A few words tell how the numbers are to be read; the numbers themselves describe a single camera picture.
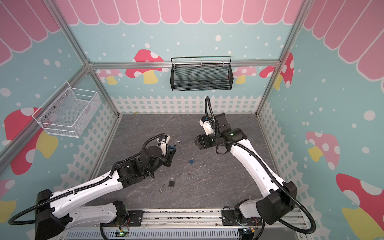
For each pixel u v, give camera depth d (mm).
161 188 837
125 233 723
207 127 683
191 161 945
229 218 741
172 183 855
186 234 712
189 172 895
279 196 388
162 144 613
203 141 656
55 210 400
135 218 739
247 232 715
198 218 759
